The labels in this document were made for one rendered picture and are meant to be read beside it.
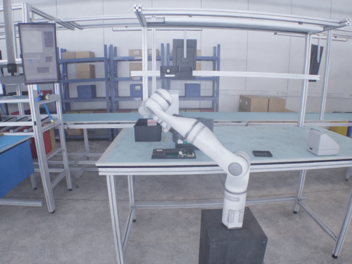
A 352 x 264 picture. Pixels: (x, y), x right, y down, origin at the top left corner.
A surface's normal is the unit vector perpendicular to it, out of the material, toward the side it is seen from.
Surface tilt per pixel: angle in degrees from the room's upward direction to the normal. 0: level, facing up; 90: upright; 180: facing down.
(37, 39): 101
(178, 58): 98
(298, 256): 0
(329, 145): 90
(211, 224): 0
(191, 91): 90
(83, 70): 90
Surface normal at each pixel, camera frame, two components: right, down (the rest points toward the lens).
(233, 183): -0.17, -0.85
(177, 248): 0.00, -0.97
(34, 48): 0.45, 0.40
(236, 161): -0.28, -0.11
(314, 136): -1.00, 0.02
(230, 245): 0.05, 0.25
